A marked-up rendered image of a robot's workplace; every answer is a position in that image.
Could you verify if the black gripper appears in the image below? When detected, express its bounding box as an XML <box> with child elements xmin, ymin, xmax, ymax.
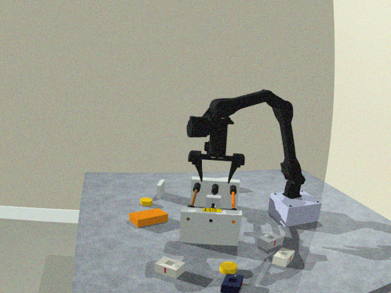
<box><xmin>188</xmin><ymin>137</ymin><xmax>244</xmax><ymax>184</ymax></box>

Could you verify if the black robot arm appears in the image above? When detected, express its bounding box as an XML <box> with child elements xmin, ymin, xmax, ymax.
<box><xmin>186</xmin><ymin>90</ymin><xmax>305</xmax><ymax>199</ymax></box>

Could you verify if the orange rectangular block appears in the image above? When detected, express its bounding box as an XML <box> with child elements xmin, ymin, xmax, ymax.
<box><xmin>129</xmin><ymin>208</ymin><xmax>168</xmax><ymax>227</ymax></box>

